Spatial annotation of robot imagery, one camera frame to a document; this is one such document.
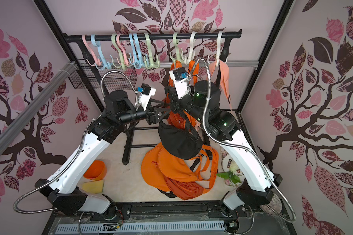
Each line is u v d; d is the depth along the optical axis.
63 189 0.39
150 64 0.60
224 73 0.60
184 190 0.76
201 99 0.37
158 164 0.85
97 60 0.57
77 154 0.41
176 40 0.52
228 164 0.90
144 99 0.51
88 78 0.97
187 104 0.44
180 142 0.76
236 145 0.37
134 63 0.58
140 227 0.70
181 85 0.42
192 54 0.59
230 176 0.83
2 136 0.52
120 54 0.57
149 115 0.53
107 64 0.57
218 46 0.56
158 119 0.55
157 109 0.52
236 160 0.40
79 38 0.51
